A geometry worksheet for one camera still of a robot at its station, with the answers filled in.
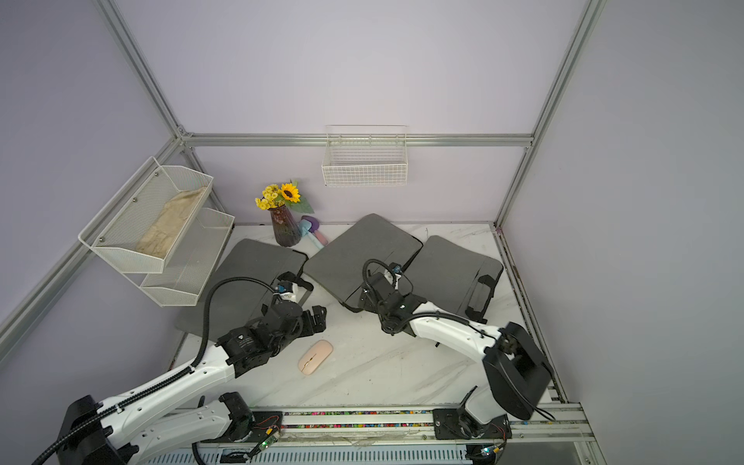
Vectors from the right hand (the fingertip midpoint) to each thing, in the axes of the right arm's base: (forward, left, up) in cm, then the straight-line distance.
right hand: (378, 299), depth 87 cm
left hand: (-7, +19, +3) cm, 20 cm away
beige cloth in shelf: (+10, +58, +21) cm, 63 cm away
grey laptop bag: (+20, +12, -9) cm, 25 cm away
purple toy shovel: (+42, +27, -7) cm, 51 cm away
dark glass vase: (+34, +36, -4) cm, 50 cm away
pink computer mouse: (-15, +19, -8) cm, 26 cm away
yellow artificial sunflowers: (+30, +34, +16) cm, 48 cm away
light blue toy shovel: (+38, +30, -6) cm, 49 cm away
